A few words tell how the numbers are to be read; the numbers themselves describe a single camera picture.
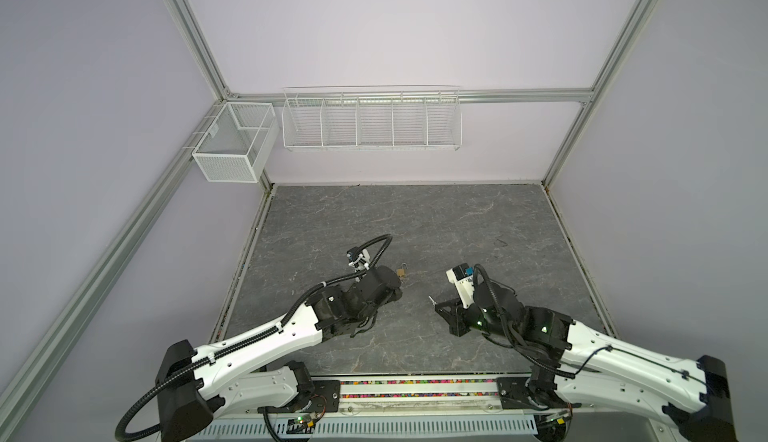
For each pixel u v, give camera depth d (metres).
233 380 0.42
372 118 0.98
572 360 0.50
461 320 0.63
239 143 1.01
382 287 0.53
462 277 0.64
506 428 0.71
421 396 0.75
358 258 0.64
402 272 0.96
